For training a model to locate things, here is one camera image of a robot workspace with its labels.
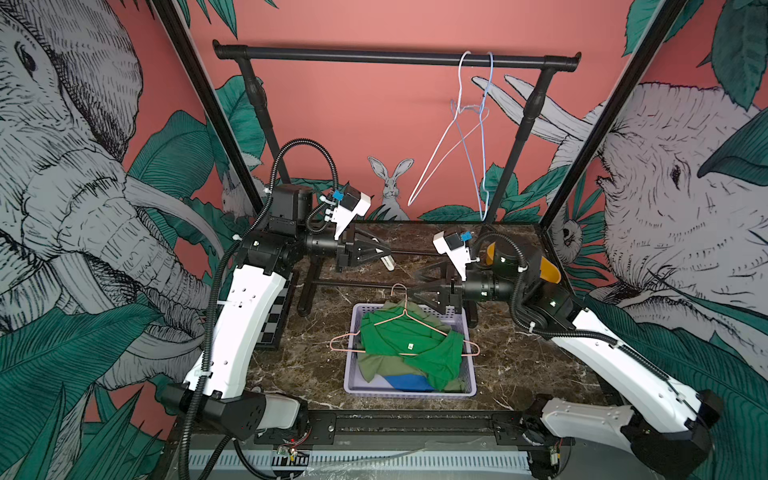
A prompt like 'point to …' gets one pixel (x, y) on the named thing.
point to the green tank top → (432, 349)
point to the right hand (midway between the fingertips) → (412, 282)
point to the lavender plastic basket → (356, 380)
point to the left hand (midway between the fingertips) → (387, 248)
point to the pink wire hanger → (449, 336)
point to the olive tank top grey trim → (375, 366)
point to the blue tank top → (409, 382)
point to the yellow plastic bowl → (548, 270)
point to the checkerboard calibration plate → (269, 335)
